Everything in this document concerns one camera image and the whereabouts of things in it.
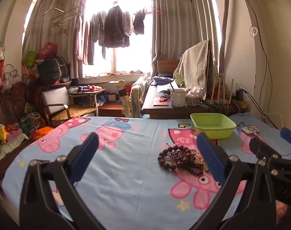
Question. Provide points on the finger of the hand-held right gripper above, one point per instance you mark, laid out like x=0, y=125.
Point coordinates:
x=290, y=136
x=260, y=148

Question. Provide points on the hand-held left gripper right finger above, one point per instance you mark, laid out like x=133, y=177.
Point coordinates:
x=210, y=155

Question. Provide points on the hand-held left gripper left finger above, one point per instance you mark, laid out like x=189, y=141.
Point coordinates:
x=85, y=153

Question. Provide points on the green plastic basin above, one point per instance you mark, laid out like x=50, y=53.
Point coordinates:
x=212, y=130

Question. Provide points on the pile of beaded jewelry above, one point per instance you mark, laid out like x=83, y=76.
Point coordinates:
x=181, y=158

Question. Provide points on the white charging pad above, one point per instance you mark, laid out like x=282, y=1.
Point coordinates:
x=249, y=129

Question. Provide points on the cartoon pig printed blanket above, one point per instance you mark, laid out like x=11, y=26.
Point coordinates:
x=135, y=172

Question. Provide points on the wooden armchair with white cushion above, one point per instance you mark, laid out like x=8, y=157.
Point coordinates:
x=56, y=105

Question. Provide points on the black power adapter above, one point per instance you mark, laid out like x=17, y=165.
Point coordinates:
x=240, y=94

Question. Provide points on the small wooden side table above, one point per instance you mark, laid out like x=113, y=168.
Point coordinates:
x=88, y=93

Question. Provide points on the white router with antennas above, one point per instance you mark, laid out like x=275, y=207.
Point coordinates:
x=222, y=95

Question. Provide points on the white enamel mug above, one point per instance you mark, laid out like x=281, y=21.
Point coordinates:
x=177, y=99

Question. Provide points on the dark wooden desk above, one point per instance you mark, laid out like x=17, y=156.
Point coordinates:
x=159, y=112

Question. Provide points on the cream plastic toy stand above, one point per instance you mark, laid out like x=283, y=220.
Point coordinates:
x=125, y=98

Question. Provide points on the red booklet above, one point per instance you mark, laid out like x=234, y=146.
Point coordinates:
x=161, y=102

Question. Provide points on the chair draped with light cloth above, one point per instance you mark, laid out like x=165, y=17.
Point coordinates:
x=137, y=95

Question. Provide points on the yellow plush toy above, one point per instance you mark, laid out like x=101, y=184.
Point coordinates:
x=3, y=134

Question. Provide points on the black duffel bag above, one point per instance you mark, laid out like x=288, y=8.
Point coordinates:
x=53, y=68

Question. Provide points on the white dotted cloth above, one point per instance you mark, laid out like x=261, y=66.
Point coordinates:
x=195, y=62

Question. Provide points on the cardboard box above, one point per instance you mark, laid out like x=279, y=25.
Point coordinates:
x=168, y=66

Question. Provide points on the row of hanging clothes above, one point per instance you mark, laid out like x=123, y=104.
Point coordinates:
x=114, y=28

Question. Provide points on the grey curtain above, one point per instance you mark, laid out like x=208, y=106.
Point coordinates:
x=179, y=24
x=49, y=28

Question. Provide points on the metal ceiling drying rack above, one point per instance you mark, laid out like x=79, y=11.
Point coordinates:
x=64, y=2

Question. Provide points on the round white wall sticker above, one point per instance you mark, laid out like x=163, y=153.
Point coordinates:
x=254, y=31

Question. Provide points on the grey wall pipe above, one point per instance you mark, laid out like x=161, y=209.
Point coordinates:
x=224, y=28

